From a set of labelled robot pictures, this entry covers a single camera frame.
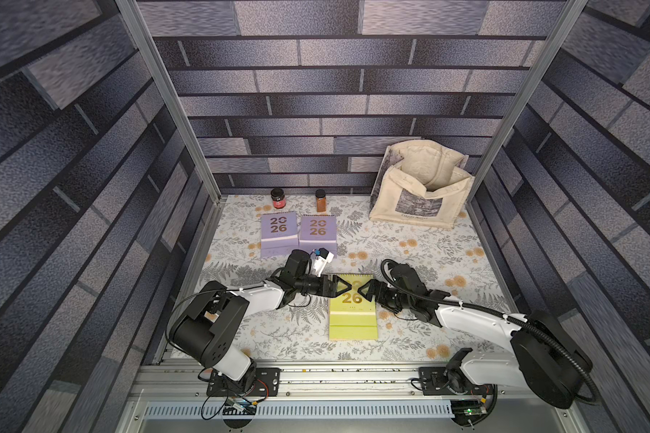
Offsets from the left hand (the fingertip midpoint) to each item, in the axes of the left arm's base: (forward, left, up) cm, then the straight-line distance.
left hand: (343, 286), depth 83 cm
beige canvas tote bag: (+33, -27, +15) cm, 45 cm away
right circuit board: (-31, -33, -8) cm, 46 cm away
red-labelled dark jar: (+41, +27, -3) cm, 49 cm away
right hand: (0, -7, -4) cm, 8 cm away
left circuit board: (-31, +29, -10) cm, 43 cm away
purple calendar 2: (+27, +10, -7) cm, 30 cm away
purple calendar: (+26, +25, -8) cm, 37 cm away
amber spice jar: (+39, +8, -2) cm, 40 cm away
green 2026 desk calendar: (-7, -3, -8) cm, 10 cm away
